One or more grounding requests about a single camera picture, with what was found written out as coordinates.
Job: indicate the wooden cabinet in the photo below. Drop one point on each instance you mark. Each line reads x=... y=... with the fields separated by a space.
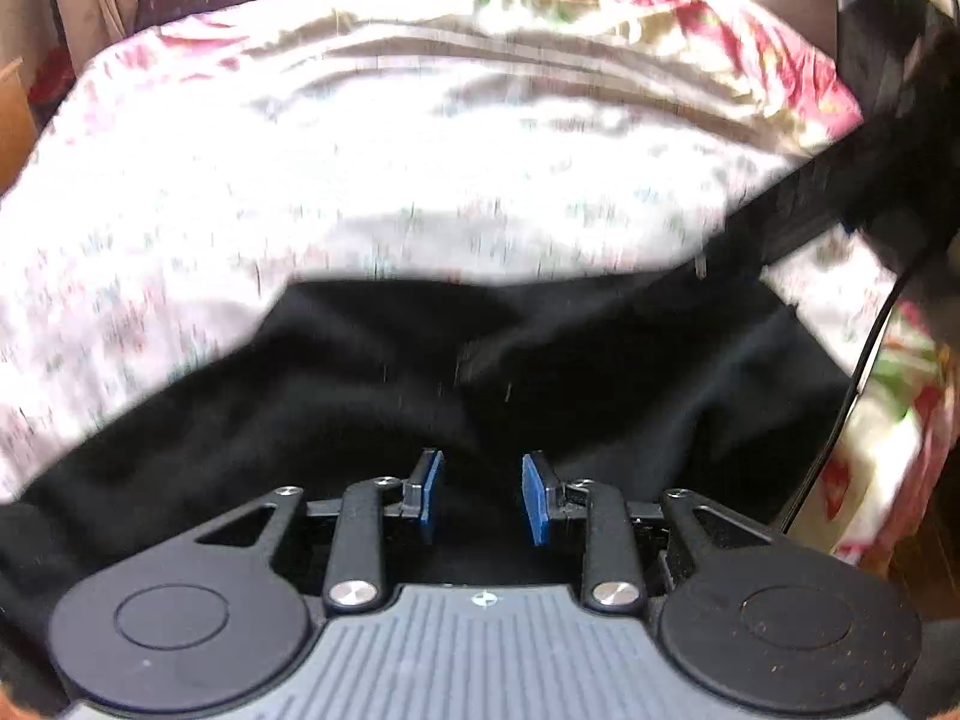
x=15 y=127

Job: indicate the black pants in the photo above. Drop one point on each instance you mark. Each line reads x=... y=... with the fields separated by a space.
x=375 y=360

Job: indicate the cream pink floral blanket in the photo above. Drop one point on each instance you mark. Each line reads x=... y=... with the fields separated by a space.
x=712 y=52

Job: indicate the cream curtain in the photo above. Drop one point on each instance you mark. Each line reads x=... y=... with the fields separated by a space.
x=90 y=0

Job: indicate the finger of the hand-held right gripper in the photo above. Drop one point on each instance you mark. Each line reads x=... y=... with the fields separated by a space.
x=870 y=202

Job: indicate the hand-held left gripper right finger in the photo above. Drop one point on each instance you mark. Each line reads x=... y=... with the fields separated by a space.
x=536 y=501

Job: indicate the red floral cloth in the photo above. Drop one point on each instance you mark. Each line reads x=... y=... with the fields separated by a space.
x=900 y=427

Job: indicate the white sprig-print bed sheet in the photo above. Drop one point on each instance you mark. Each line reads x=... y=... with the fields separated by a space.
x=300 y=165

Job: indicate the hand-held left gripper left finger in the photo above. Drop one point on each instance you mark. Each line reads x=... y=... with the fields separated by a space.
x=429 y=501

